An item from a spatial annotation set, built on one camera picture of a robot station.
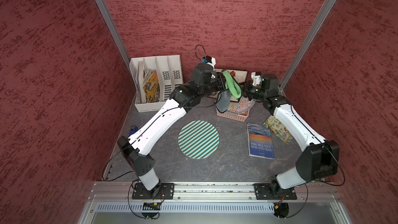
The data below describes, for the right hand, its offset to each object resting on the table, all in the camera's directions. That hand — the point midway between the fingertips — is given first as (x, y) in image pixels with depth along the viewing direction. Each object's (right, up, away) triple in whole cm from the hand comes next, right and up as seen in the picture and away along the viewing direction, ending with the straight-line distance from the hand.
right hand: (233, 87), depth 79 cm
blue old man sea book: (+19, -32, +12) cm, 39 cm away
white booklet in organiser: (-54, +9, +13) cm, 56 cm away
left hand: (-6, +2, -12) cm, 14 cm away
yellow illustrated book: (-50, 0, +20) cm, 53 cm away
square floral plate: (+4, +6, +2) cm, 8 cm away
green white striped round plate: (-19, -31, +13) cm, 38 cm away
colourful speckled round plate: (+9, -11, +21) cm, 26 cm away
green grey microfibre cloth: (-6, -5, -10) cm, 13 cm away
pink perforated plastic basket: (+8, -18, +17) cm, 25 cm away
